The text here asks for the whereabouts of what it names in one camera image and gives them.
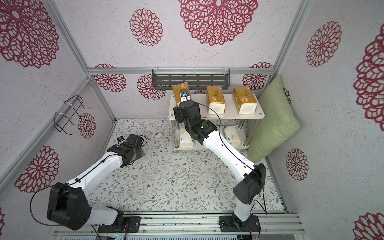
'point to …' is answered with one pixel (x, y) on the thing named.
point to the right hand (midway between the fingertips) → (184, 103)
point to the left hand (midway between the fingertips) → (133, 156)
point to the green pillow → (264, 135)
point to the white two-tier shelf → (229, 115)
